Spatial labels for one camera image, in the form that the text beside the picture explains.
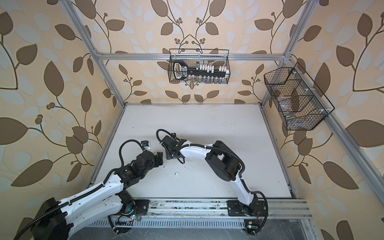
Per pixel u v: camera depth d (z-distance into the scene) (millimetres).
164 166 882
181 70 831
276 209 756
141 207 739
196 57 906
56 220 403
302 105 724
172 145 725
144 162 621
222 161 530
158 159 768
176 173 849
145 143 735
